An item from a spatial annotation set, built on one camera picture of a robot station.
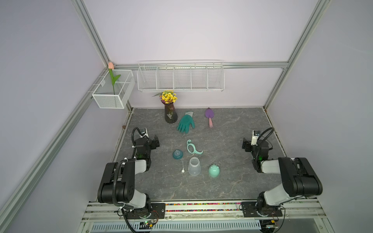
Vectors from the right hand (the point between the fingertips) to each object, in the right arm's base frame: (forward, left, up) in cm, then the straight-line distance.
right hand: (251, 137), depth 94 cm
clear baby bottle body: (-21, +38, +3) cm, 44 cm away
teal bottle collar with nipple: (-10, +48, -4) cm, 49 cm away
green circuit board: (-46, +63, -9) cm, 78 cm away
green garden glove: (+19, +44, -7) cm, 49 cm away
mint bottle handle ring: (-5, +39, -4) cm, 40 cm away
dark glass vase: (+20, +55, +2) cm, 58 cm away
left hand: (0, +67, +2) cm, 67 cm away
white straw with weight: (-19, +44, -6) cm, 49 cm away
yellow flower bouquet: (+20, +54, +17) cm, 61 cm away
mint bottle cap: (-21, +26, -4) cm, 33 cm away
